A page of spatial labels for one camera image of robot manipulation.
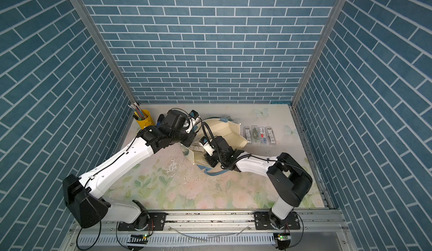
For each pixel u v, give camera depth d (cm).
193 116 68
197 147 91
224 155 68
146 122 99
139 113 99
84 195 38
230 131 102
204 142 76
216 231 72
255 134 102
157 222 75
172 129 57
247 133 102
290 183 46
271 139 101
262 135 102
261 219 74
